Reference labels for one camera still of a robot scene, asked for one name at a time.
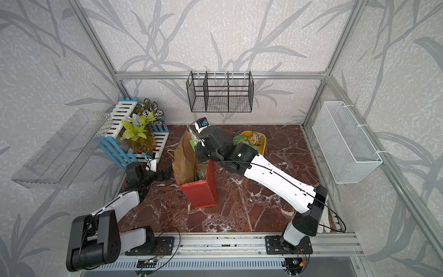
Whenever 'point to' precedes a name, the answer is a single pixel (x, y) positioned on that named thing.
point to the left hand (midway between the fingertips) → (164, 163)
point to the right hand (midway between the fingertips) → (198, 143)
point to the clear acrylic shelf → (57, 163)
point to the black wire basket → (220, 92)
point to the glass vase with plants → (139, 128)
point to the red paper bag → (195, 176)
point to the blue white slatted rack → (118, 147)
